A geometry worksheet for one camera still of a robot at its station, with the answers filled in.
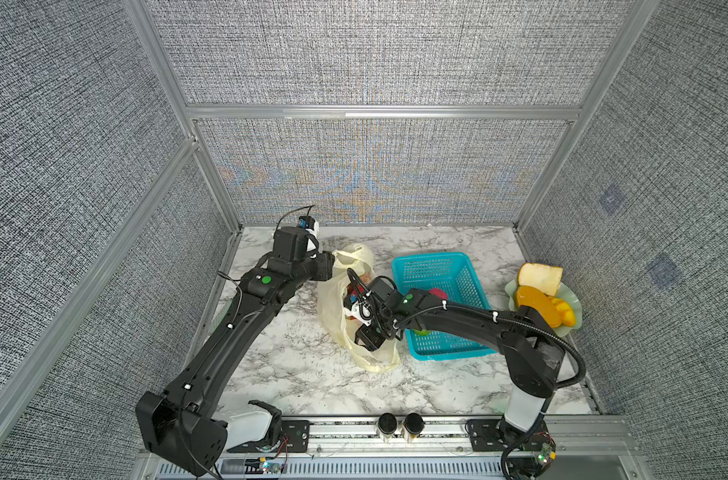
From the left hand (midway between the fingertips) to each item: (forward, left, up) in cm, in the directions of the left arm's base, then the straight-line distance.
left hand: (330, 253), depth 75 cm
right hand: (-13, -6, -19) cm, 24 cm away
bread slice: (+4, -66, -20) cm, 69 cm away
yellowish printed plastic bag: (-1, -4, -3) cm, 5 cm away
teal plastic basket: (+10, -40, -25) cm, 48 cm away
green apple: (-23, -19, +1) cm, 30 cm away
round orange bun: (-2, -59, -21) cm, 63 cm away
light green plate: (-1, -72, -23) cm, 76 cm away
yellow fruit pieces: (-8, -68, -20) cm, 71 cm away
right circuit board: (-42, -49, -24) cm, 69 cm away
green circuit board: (-42, +15, -26) cm, 52 cm away
